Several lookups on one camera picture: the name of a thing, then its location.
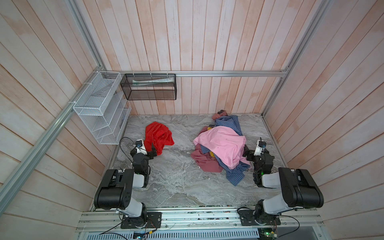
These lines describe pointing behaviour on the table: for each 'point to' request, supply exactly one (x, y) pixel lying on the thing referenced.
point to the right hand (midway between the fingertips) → (253, 145)
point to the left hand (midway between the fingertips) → (145, 146)
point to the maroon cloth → (204, 161)
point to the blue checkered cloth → (232, 123)
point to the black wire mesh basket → (149, 86)
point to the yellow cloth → (212, 154)
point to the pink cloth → (228, 145)
